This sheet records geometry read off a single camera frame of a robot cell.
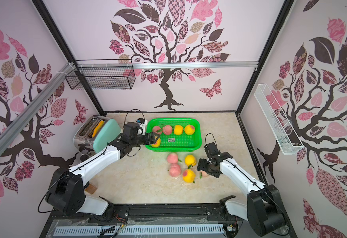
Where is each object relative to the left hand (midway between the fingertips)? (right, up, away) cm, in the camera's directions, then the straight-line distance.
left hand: (154, 138), depth 85 cm
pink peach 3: (+12, -18, -1) cm, 22 cm away
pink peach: (+7, +5, +17) cm, 19 cm away
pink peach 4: (+29, -20, -3) cm, 35 cm away
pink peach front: (-2, +5, +17) cm, 18 cm away
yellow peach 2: (+21, -13, +3) cm, 25 cm away
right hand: (+29, -20, -1) cm, 35 cm away
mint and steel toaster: (-36, +2, +1) cm, 36 cm away
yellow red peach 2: (+20, -21, -3) cm, 29 cm away
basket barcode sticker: (+9, -3, +19) cm, 21 cm away
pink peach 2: (+10, -12, +4) cm, 17 cm away
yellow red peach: (+22, +5, +18) cm, 29 cm away
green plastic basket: (+18, -5, +17) cm, 25 cm away
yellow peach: (+14, +4, +19) cm, 24 cm away
